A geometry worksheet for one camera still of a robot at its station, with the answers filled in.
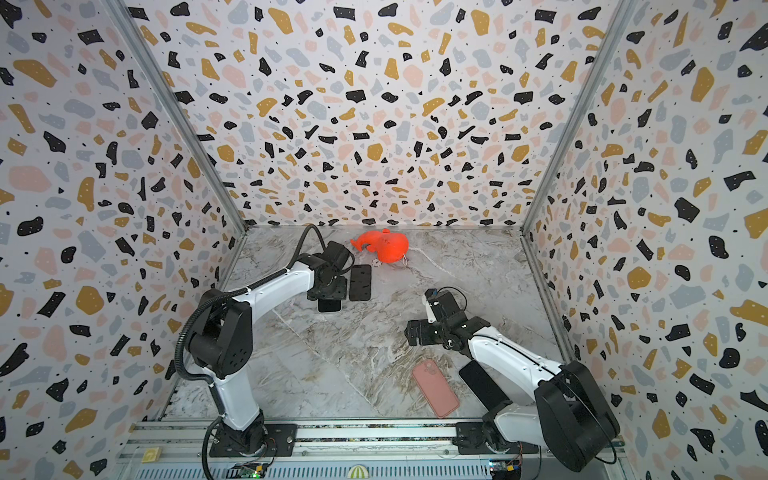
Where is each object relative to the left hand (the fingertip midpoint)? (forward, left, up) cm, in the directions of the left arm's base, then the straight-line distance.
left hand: (334, 288), depth 93 cm
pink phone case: (-27, -30, -11) cm, 42 cm away
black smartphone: (-5, +1, -2) cm, 5 cm away
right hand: (-13, -24, -1) cm, 27 cm away
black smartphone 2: (-27, -44, -9) cm, 52 cm away
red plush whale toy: (+19, -17, -3) cm, 26 cm away
